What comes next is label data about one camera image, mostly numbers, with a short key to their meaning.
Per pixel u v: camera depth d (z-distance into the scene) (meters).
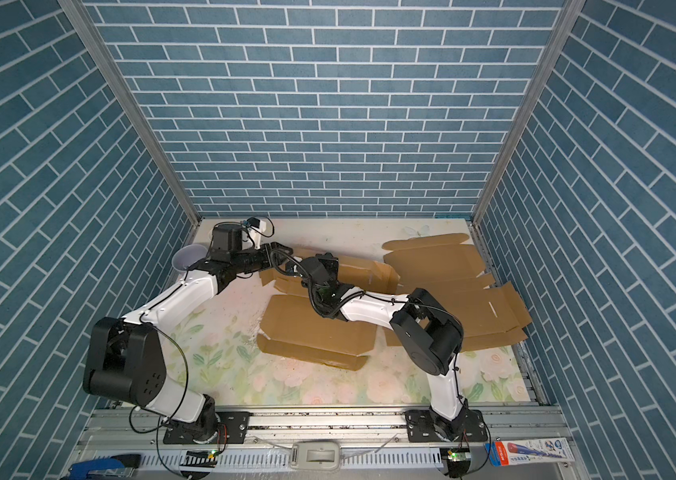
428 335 0.50
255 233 0.71
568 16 0.71
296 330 0.92
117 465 0.68
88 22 0.72
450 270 1.09
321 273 0.69
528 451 0.70
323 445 0.69
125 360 0.44
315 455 0.68
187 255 1.03
